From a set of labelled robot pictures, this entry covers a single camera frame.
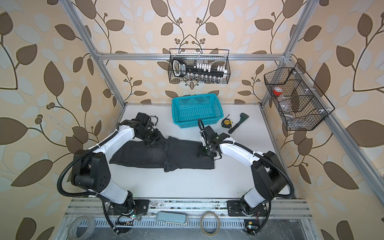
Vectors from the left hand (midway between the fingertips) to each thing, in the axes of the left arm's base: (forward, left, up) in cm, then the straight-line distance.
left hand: (165, 140), depth 85 cm
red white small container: (+21, -61, +21) cm, 68 cm away
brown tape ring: (-37, -29, -8) cm, 48 cm away
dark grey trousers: (-4, -3, -8) cm, 9 cm away
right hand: (-6, -20, -5) cm, 21 cm away
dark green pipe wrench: (+29, -52, -11) cm, 61 cm away
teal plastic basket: (+36, -9, -14) cm, 40 cm away
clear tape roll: (-41, +37, -10) cm, 56 cm away
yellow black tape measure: (+22, -38, -9) cm, 45 cm away
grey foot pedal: (-36, -8, -6) cm, 37 cm away
